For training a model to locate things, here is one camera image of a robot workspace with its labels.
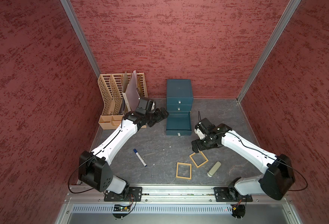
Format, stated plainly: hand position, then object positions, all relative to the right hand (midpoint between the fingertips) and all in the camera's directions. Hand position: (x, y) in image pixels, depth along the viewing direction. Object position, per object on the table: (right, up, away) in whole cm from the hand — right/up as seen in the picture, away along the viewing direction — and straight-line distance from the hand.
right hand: (200, 149), depth 80 cm
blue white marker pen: (-37, -7, +6) cm, 38 cm away
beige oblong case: (+8, -12, 0) cm, 15 cm away
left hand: (-22, +18, 0) cm, 28 cm away
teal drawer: (-12, +26, +19) cm, 34 cm away
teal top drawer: (-11, +30, +14) cm, 35 cm away
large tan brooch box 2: (-10, -14, +3) cm, 17 cm away
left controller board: (-45, -29, -8) cm, 54 cm away
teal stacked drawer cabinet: (-9, +42, +29) cm, 52 cm away
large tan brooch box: (+1, -8, +7) cm, 10 cm away
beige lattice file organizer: (-61, +28, +24) cm, 71 cm away
